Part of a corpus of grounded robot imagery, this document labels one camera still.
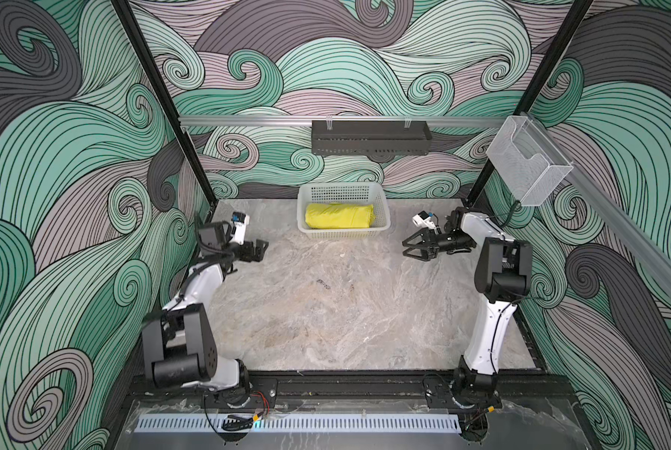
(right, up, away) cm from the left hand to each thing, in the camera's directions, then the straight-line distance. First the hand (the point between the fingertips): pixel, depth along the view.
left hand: (252, 238), depth 89 cm
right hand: (+49, -4, -3) cm, 49 cm away
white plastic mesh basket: (+32, +19, +37) cm, 53 cm away
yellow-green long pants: (+29, +8, +14) cm, 33 cm away
